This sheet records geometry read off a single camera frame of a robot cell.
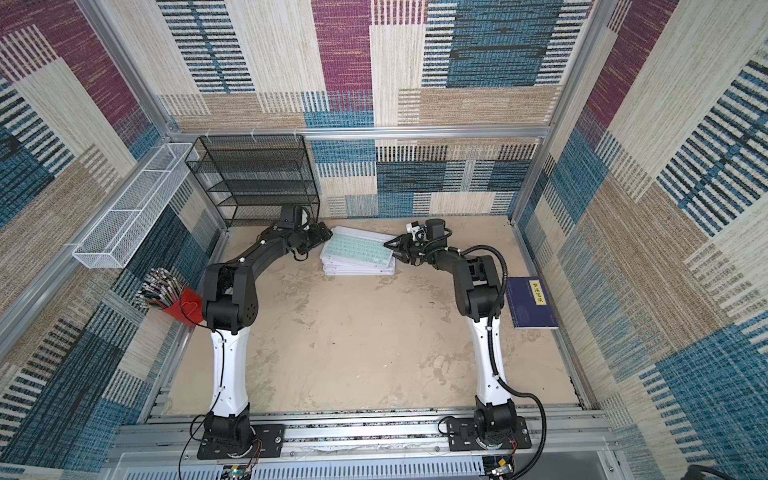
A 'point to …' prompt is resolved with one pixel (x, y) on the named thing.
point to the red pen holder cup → (189, 307)
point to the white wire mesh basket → (129, 219)
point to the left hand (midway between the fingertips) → (327, 236)
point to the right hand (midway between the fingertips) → (390, 248)
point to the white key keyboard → (357, 245)
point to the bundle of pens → (160, 289)
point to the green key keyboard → (357, 246)
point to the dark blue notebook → (530, 304)
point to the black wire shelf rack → (254, 176)
